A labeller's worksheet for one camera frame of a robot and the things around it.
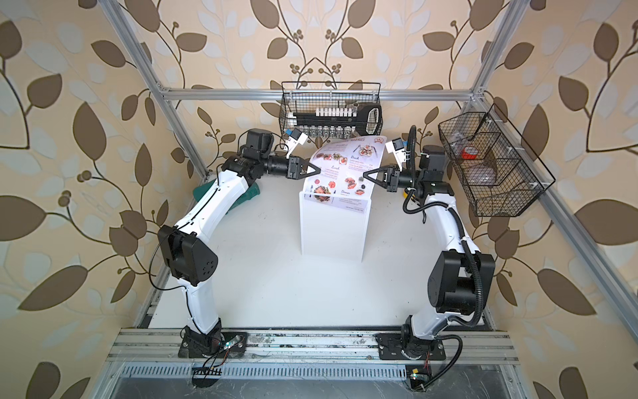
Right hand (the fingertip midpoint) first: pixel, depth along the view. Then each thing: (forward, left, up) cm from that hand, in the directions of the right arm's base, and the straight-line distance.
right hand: (364, 176), depth 74 cm
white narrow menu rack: (-8, +10, -15) cm, 19 cm away
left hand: (+1, +15, +3) cm, 15 cm away
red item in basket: (+9, -36, 0) cm, 37 cm away
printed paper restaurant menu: (-2, +7, -1) cm, 7 cm away
